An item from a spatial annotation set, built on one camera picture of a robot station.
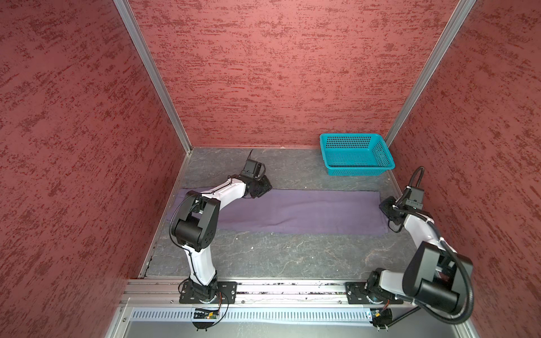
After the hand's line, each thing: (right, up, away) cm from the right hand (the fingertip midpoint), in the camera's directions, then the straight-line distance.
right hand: (381, 207), depth 89 cm
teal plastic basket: (+1, +25, +30) cm, 39 cm away
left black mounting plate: (-66, -28, -16) cm, 73 cm away
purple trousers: (-37, -4, +9) cm, 38 cm away
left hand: (-48, +7, +6) cm, 49 cm away
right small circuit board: (-10, -34, -19) cm, 40 cm away
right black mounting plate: (-16, -28, -15) cm, 36 cm away
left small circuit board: (-72, -35, -17) cm, 82 cm away
